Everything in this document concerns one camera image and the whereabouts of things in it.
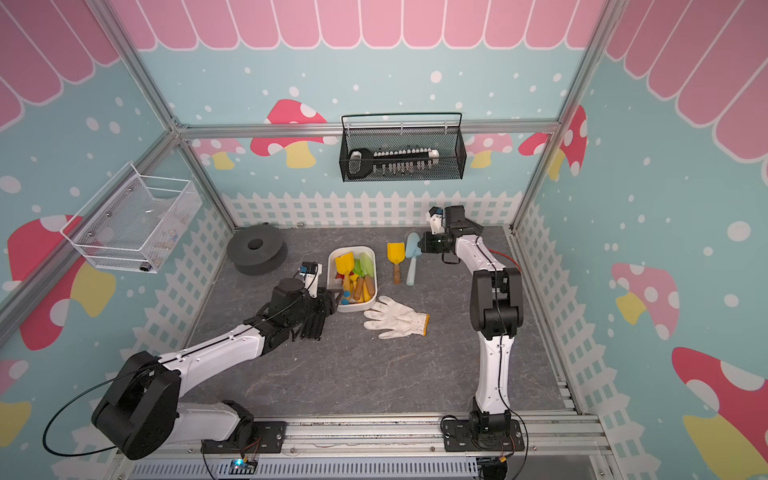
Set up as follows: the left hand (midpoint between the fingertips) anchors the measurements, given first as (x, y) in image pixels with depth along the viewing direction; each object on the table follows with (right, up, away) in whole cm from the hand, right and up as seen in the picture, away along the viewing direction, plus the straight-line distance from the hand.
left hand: (336, 294), depth 87 cm
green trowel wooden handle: (+5, +2, +12) cm, 13 cm away
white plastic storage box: (-4, +2, +16) cm, 17 cm away
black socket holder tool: (+7, +40, +2) cm, 40 cm away
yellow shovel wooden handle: (+18, +12, +23) cm, 31 cm away
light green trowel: (+8, +7, +17) cm, 20 cm away
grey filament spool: (-32, +13, +19) cm, 40 cm away
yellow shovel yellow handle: (0, +8, +16) cm, 18 cm away
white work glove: (+18, -9, +7) cm, 22 cm away
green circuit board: (-20, -41, -14) cm, 48 cm away
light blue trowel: (+23, +13, +16) cm, 31 cm away
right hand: (+26, +16, +15) cm, 34 cm away
